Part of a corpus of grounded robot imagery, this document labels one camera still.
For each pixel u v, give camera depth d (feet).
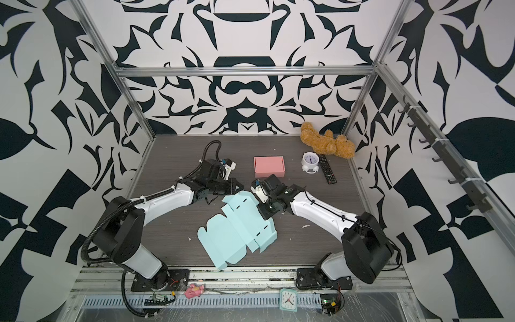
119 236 1.47
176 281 2.40
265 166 3.35
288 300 2.26
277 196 2.08
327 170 3.43
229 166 2.65
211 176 2.30
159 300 2.39
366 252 1.39
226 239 2.90
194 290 2.30
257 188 2.50
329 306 2.31
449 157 1.81
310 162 3.45
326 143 3.43
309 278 2.45
